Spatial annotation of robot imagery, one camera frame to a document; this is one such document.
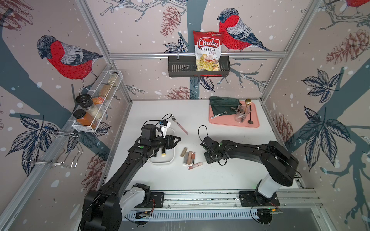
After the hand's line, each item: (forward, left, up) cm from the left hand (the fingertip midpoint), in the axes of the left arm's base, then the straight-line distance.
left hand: (179, 136), depth 79 cm
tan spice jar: (+19, +42, +17) cm, 49 cm away
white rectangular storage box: (-4, +7, -17) cm, 19 cm away
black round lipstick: (-4, +16, -17) cm, 24 cm away
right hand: (-5, -18, -17) cm, 26 cm away
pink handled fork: (+25, +6, -17) cm, 31 cm away
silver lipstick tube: (-6, -4, -17) cm, 18 cm away
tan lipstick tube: (-9, -6, -16) cm, 19 cm away
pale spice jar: (+30, +41, +17) cm, 54 cm away
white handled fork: (+28, -28, -17) cm, 43 cm away
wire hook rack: (-16, +46, +18) cm, 52 cm away
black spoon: (+23, -52, -17) cm, 59 cm away
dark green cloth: (+39, -32, -17) cm, 53 cm away
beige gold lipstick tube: (-3, -2, -16) cm, 16 cm away
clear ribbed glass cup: (+24, -44, -11) cm, 51 cm away
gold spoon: (+30, -48, -4) cm, 57 cm away
